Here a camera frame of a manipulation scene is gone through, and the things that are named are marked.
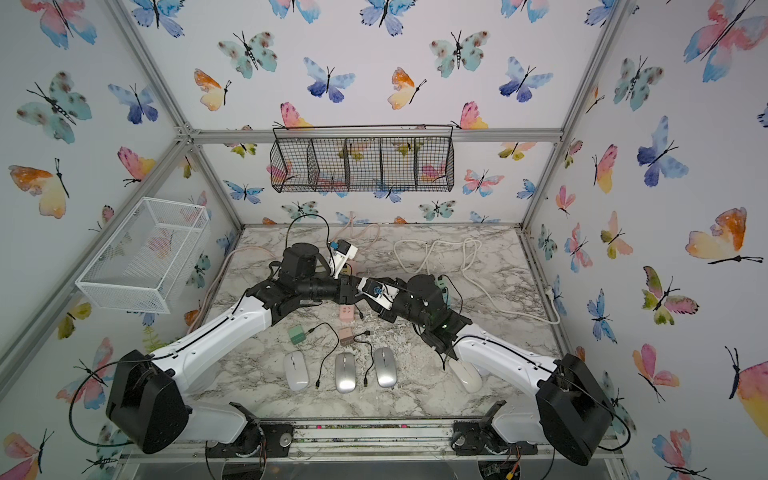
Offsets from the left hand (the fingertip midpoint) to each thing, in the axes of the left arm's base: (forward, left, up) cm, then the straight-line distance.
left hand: (374, 287), depth 74 cm
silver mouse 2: (-12, -2, -23) cm, 26 cm away
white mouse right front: (-15, -24, -21) cm, 35 cm away
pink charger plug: (-3, +9, -22) cm, 24 cm away
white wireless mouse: (-12, +23, -23) cm, 34 cm away
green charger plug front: (-1, +25, -22) cm, 33 cm away
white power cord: (+18, -34, -24) cm, 45 cm away
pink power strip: (+5, +10, -21) cm, 24 cm away
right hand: (+2, 0, 0) cm, 2 cm away
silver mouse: (-13, +9, -23) cm, 28 cm away
